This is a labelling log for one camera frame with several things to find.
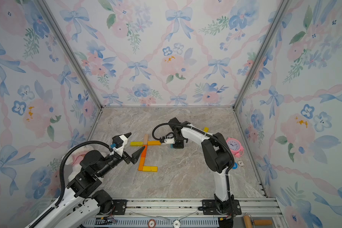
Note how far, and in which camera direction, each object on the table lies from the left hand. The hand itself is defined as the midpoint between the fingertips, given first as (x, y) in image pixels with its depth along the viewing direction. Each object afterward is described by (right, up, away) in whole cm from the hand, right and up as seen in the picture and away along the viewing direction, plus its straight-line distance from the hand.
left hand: (136, 139), depth 65 cm
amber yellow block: (+3, -7, +33) cm, 34 cm away
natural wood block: (-3, -4, +36) cm, 36 cm away
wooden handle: (+53, -41, +4) cm, 67 cm away
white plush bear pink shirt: (-39, -12, +15) cm, 43 cm away
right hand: (+20, -6, +32) cm, 38 cm away
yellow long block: (+3, -20, +21) cm, 29 cm away
